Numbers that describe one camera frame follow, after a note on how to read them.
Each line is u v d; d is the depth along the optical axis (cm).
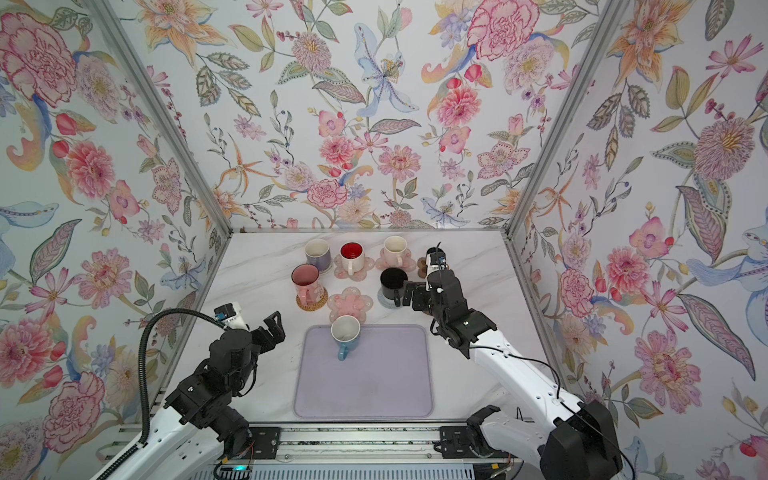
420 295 71
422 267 110
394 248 105
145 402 48
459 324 57
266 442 74
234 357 55
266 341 68
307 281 93
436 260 68
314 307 98
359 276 106
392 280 95
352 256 107
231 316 65
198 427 53
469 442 67
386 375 84
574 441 39
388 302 98
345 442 75
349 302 101
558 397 43
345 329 90
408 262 110
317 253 108
